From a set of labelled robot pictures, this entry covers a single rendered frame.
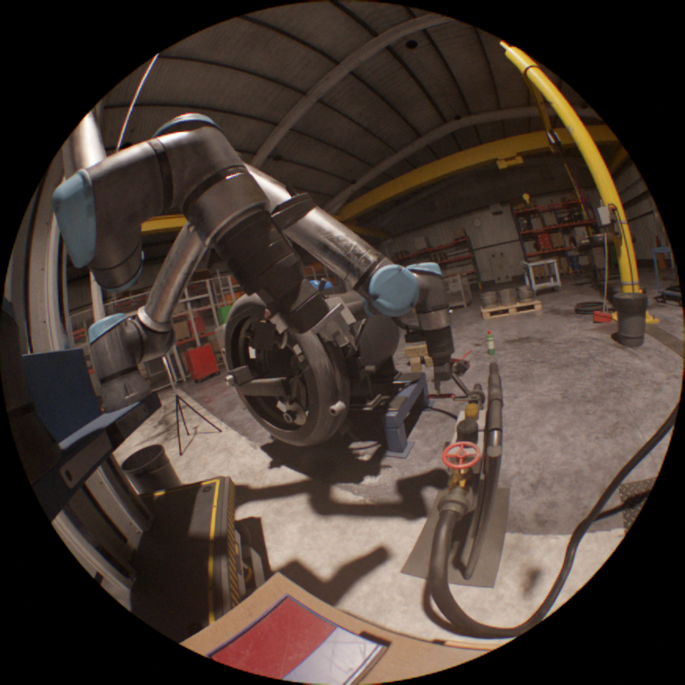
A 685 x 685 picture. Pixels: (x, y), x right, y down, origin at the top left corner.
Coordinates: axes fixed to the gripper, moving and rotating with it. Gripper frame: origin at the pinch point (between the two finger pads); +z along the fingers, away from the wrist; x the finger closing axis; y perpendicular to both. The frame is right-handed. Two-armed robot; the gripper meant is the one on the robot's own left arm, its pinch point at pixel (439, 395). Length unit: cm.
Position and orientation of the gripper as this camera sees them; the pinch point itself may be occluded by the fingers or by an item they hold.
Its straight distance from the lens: 69.2
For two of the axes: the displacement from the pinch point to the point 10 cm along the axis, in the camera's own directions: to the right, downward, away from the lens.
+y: 7.9, -1.2, -6.0
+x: 5.5, -2.7, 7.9
